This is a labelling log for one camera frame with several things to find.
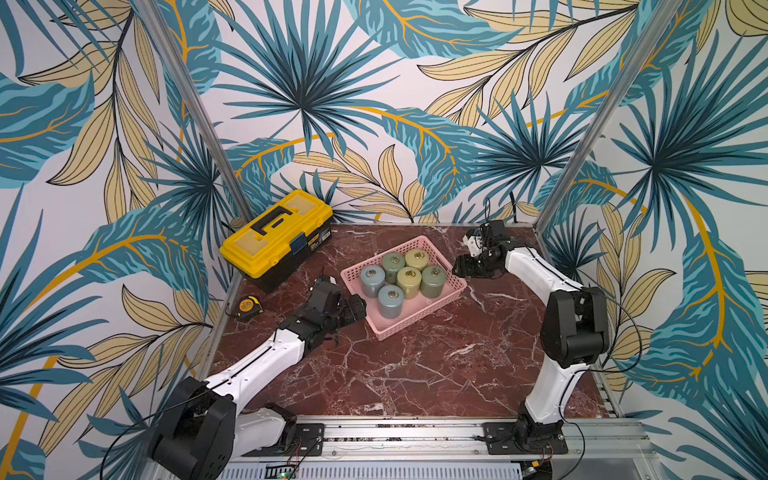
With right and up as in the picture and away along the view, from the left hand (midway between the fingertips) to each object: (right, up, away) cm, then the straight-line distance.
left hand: (354, 311), depth 85 cm
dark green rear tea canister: (+11, +14, +13) cm, 22 cm away
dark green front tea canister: (+24, +8, +10) cm, 27 cm away
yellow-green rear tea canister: (+19, +15, +14) cm, 28 cm away
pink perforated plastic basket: (+17, -1, +8) cm, 19 cm away
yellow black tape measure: (-33, 0, +8) cm, 34 cm away
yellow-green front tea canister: (+16, +9, +9) cm, 21 cm away
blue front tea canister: (+10, +2, +5) cm, 12 cm away
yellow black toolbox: (-27, +19, +5) cm, 33 cm away
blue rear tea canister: (+5, +9, +8) cm, 13 cm away
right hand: (+34, +12, +11) cm, 37 cm away
